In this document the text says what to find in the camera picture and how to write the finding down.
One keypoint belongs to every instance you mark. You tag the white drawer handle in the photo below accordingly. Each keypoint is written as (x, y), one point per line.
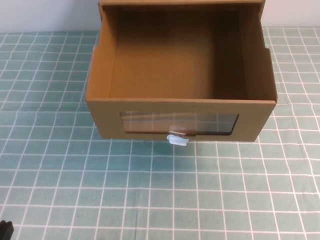
(177, 140)

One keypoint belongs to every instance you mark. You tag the brown cardboard drawer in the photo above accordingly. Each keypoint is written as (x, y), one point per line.
(201, 72)

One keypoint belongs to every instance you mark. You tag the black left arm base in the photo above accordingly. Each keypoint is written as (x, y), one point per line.
(6, 230)

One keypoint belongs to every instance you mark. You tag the cyan checkered tablecloth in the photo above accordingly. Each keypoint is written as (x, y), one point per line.
(59, 180)

